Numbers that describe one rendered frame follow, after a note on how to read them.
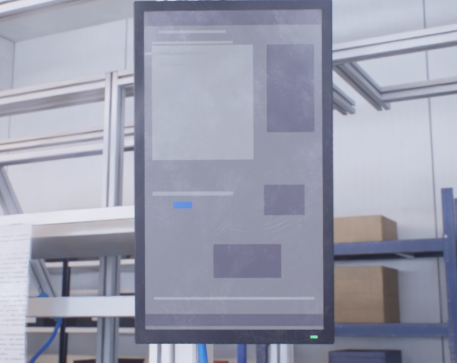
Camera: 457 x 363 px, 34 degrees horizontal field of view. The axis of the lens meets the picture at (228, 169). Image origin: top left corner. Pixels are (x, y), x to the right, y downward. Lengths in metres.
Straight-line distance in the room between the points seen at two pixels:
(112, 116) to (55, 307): 0.76
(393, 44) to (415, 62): 2.96
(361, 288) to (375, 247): 0.24
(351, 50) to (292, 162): 0.96
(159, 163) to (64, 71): 5.17
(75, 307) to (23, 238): 0.18
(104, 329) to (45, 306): 0.52
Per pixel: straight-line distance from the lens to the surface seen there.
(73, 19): 6.13
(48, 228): 1.68
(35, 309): 1.69
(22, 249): 1.59
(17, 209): 2.72
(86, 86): 2.31
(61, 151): 2.96
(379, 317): 4.27
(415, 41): 1.99
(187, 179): 1.11
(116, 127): 2.21
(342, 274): 4.33
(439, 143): 4.79
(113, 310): 1.56
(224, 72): 1.11
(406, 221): 4.75
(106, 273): 2.15
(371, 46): 2.03
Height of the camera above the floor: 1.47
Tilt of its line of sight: 11 degrees up
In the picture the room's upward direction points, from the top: straight up
